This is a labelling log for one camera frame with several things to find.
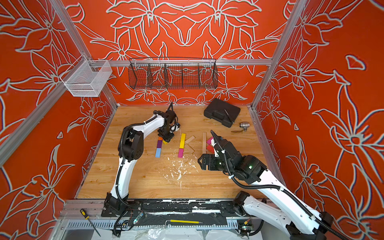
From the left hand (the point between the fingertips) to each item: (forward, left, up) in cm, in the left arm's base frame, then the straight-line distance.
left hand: (167, 137), depth 101 cm
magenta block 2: (-12, -11, +1) cm, 16 cm away
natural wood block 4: (-8, -15, 0) cm, 17 cm away
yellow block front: (+1, -11, +1) cm, 11 cm away
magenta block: (-1, -29, 0) cm, 29 cm away
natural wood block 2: (-7, -26, +1) cm, 27 cm away
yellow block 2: (-5, +1, +1) cm, 5 cm away
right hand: (-25, -24, +21) cm, 40 cm away
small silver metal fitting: (+12, -54, +3) cm, 56 cm away
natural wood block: (+1, -26, +1) cm, 26 cm away
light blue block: (-13, +3, +1) cm, 13 cm away
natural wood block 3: (-1, -16, +1) cm, 17 cm away
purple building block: (-6, +4, 0) cm, 7 cm away
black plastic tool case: (+21, -39, +6) cm, 44 cm away
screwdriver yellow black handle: (-49, +31, 0) cm, 58 cm away
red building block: (-6, -30, -1) cm, 31 cm away
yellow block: (-6, -11, +2) cm, 13 cm away
